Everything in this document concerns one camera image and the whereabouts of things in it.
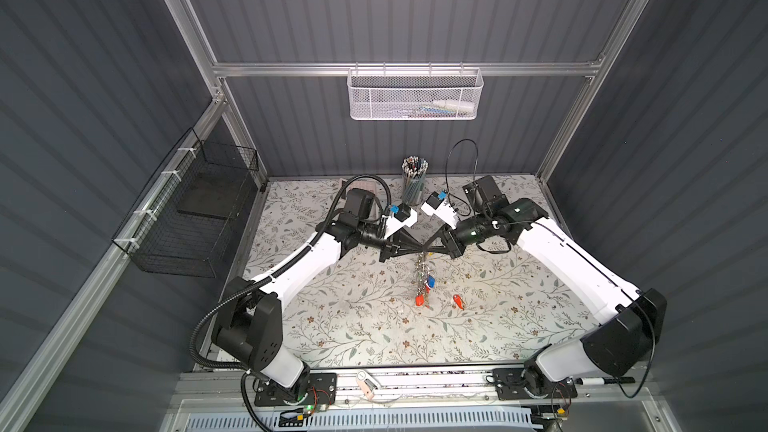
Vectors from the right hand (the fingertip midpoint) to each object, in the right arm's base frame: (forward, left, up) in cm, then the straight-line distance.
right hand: (428, 249), depth 72 cm
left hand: (+1, +1, -1) cm, 2 cm away
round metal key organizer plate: (-6, +1, -5) cm, 8 cm away
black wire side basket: (+5, +61, +5) cm, 61 cm away
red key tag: (-3, -10, -25) cm, 27 cm away
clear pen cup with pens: (+35, +2, -6) cm, 35 cm away
